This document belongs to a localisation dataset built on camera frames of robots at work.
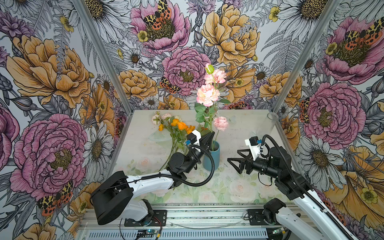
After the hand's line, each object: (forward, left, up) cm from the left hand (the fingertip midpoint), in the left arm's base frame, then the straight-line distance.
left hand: (215, 134), depth 68 cm
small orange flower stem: (+29, +33, -29) cm, 52 cm away
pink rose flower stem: (+3, -1, -11) cm, 11 cm away
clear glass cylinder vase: (+22, -38, -22) cm, 49 cm away
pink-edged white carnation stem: (+35, +36, -29) cm, 58 cm away
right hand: (-8, -9, -8) cm, 15 cm away
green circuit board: (-33, +31, -32) cm, 55 cm away
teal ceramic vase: (-1, -1, -11) cm, 11 cm away
